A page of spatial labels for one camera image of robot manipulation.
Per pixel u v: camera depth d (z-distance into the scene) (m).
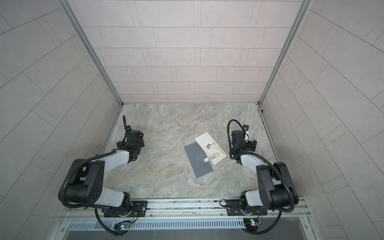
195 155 0.89
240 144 0.71
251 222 0.69
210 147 0.93
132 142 0.70
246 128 0.77
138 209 0.71
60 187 0.42
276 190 0.42
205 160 0.86
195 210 0.72
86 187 0.42
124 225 0.64
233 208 0.71
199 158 0.88
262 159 0.52
